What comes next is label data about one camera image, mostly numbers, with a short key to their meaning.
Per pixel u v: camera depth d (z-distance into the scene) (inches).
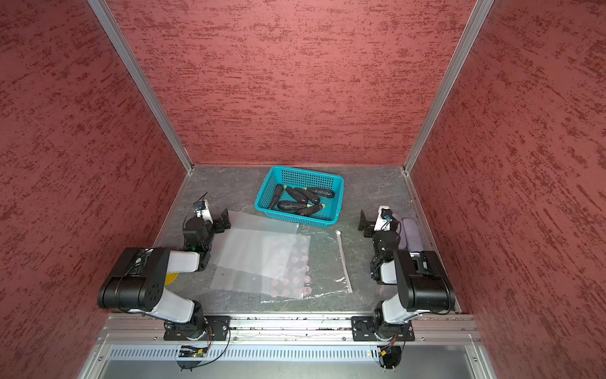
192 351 28.4
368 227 31.8
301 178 43.0
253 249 36.3
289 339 28.8
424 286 17.7
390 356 27.8
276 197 41.1
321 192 42.0
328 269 34.6
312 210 40.2
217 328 29.2
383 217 29.6
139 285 17.7
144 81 34.5
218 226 32.7
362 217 34.4
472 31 29.8
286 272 34.2
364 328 29.0
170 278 20.2
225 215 35.1
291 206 39.5
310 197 41.4
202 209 31.2
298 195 41.8
